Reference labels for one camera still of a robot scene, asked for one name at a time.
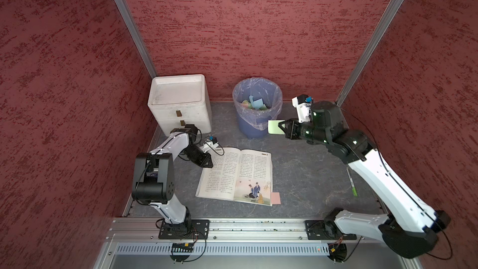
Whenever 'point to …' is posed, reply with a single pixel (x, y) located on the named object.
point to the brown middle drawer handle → (182, 122)
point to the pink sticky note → (276, 199)
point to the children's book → (244, 175)
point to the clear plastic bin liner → (271, 92)
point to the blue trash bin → (247, 129)
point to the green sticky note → (273, 127)
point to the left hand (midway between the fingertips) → (208, 168)
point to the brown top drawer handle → (178, 113)
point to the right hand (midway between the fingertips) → (278, 129)
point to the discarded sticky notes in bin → (257, 104)
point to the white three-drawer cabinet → (177, 100)
